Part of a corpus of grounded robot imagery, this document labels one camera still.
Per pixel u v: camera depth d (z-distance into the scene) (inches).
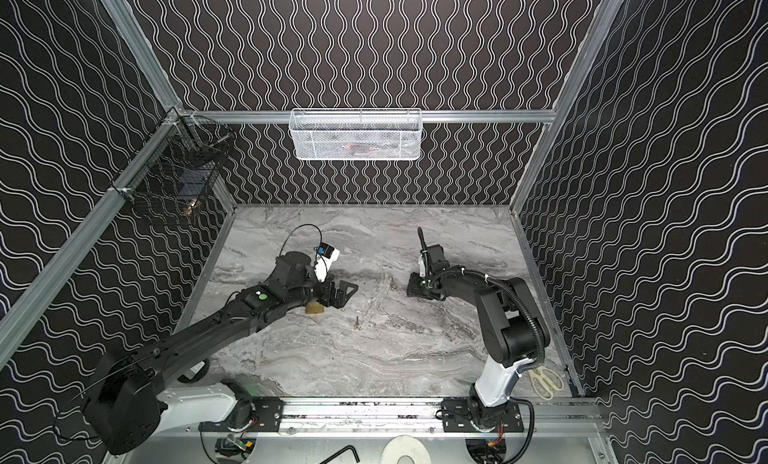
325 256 27.6
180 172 38.2
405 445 27.7
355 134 23.9
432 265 30.6
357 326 35.4
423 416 29.6
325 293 28.0
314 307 38.1
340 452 27.6
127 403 15.9
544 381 31.3
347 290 28.7
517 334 18.7
